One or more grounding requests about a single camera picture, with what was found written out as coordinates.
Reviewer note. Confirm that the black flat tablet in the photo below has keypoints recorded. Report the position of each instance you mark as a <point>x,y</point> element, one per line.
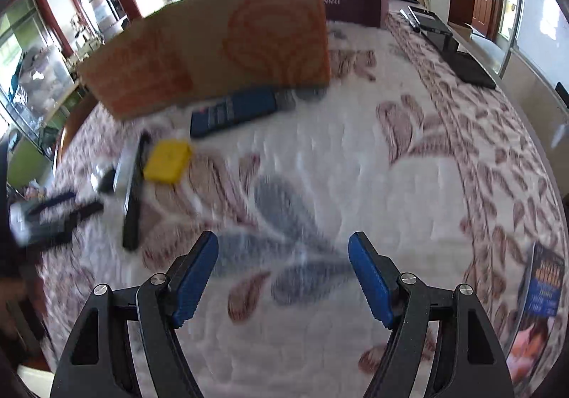
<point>428,21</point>

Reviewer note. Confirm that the white whiteboard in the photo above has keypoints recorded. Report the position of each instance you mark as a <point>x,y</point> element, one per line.
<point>536,33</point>

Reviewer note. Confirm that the black flat phone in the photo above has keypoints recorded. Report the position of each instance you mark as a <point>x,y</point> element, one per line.
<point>133,173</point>

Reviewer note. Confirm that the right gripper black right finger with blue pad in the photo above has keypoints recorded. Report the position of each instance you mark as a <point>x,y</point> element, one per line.
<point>468,359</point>

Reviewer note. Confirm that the dark blue remote control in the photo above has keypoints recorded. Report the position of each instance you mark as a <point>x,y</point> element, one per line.
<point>238,109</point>

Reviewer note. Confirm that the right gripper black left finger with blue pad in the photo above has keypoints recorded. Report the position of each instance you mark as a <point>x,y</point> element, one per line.
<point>97,360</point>

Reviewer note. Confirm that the colourful book cover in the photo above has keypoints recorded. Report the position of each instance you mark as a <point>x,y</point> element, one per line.
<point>538,303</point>

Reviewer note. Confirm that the brown cardboard box orange print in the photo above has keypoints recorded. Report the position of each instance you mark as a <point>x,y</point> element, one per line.
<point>194,50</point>

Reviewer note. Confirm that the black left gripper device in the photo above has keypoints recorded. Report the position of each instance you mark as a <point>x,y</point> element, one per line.
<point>23,232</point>

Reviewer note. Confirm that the black laptop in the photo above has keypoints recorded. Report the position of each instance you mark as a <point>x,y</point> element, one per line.
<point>462,63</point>

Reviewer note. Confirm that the white paisley quilted bedspread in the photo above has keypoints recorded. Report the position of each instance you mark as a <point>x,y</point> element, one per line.
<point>443,177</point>

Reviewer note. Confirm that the yellow rectangular block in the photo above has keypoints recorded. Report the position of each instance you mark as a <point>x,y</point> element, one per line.
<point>167,161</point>

